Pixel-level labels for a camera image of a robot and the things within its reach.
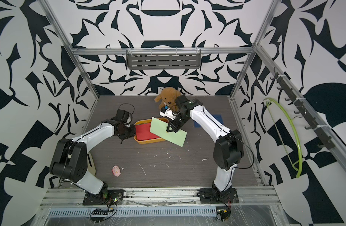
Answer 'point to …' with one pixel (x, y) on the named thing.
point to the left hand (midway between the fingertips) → (135, 131)
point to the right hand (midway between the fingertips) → (169, 127)
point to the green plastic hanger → (300, 161)
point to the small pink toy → (116, 171)
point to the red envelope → (142, 132)
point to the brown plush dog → (168, 95)
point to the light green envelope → (159, 127)
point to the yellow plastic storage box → (150, 141)
